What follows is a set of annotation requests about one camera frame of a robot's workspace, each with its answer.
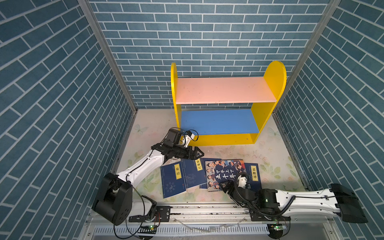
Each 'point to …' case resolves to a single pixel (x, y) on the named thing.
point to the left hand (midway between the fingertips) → (198, 154)
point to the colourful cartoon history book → (219, 172)
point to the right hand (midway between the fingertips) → (218, 189)
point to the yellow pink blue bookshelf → (226, 111)
